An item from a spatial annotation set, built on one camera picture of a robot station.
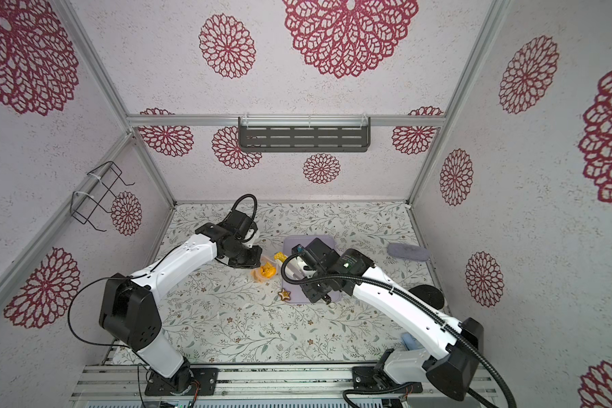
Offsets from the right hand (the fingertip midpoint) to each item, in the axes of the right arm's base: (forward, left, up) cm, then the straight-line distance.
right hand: (307, 284), depth 73 cm
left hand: (+10, +17, -6) cm, 20 cm away
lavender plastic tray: (+31, -9, -21) cm, 39 cm away
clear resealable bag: (+10, +19, -14) cm, 25 cm away
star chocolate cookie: (+4, +9, -17) cm, 19 cm away
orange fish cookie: (+10, +14, -11) cm, 21 cm away
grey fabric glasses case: (+24, -39, -18) cm, 49 cm away
